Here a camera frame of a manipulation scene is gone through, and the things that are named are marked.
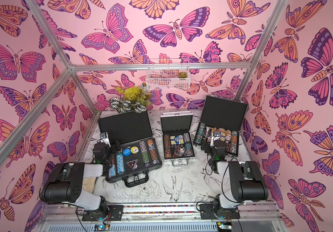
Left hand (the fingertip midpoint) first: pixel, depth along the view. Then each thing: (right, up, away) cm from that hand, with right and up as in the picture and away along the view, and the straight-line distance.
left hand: (111, 139), depth 94 cm
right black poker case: (+75, +13, +11) cm, 77 cm away
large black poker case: (+18, -9, -4) cm, 21 cm away
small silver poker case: (+43, +6, +8) cm, 45 cm away
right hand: (+66, 0, 0) cm, 66 cm away
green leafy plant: (+16, +31, +7) cm, 36 cm away
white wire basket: (+37, +43, +2) cm, 56 cm away
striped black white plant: (+9, +21, -3) cm, 23 cm away
